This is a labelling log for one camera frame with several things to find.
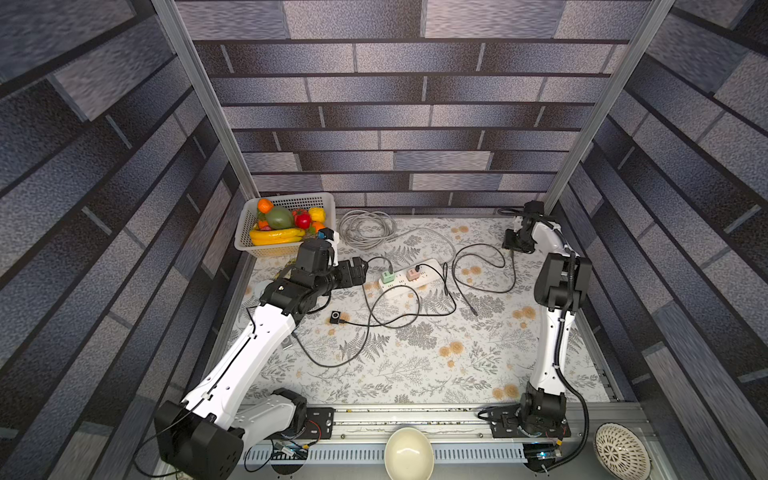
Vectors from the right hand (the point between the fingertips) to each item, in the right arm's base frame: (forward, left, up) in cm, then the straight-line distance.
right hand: (511, 242), depth 109 cm
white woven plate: (-64, -11, -1) cm, 65 cm away
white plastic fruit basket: (+6, +99, +9) cm, 100 cm away
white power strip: (-20, +33, +10) cm, 40 cm away
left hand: (-28, +53, +23) cm, 64 cm away
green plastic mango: (+3, +86, +10) cm, 87 cm away
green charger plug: (-19, +46, +5) cm, 50 cm away
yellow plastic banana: (-6, +85, +10) cm, 86 cm away
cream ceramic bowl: (-66, +40, 0) cm, 77 cm away
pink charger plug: (-18, +38, +5) cm, 42 cm away
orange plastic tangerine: (+9, +93, +11) cm, 94 cm away
